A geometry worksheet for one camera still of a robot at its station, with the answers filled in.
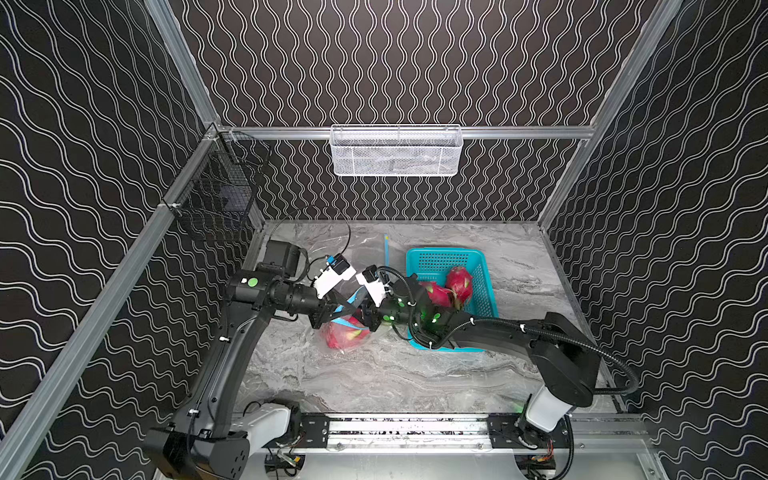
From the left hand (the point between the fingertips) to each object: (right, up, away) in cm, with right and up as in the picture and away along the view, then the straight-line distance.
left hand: (355, 309), depth 65 cm
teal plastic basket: (+24, +9, +38) cm, 46 cm away
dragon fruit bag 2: (+22, 0, +24) cm, 33 cm away
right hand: (-3, 0, +10) cm, 11 cm away
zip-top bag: (-2, +15, +48) cm, 50 cm away
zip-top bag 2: (-2, 0, 0) cm, 2 cm away
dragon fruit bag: (-3, -7, +7) cm, 11 cm away
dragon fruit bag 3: (+30, +2, +29) cm, 42 cm away
